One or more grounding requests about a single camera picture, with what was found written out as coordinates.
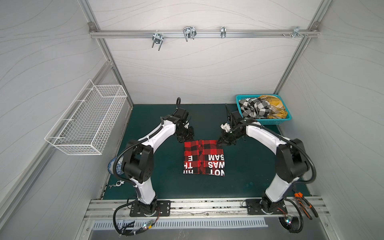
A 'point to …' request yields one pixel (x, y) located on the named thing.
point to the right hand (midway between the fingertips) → (219, 140)
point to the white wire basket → (84, 126)
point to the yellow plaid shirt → (278, 110)
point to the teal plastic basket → (279, 121)
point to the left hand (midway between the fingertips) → (196, 137)
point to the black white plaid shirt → (255, 108)
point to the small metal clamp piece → (118, 184)
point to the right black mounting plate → (253, 207)
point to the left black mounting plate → (162, 209)
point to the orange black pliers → (300, 199)
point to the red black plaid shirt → (203, 157)
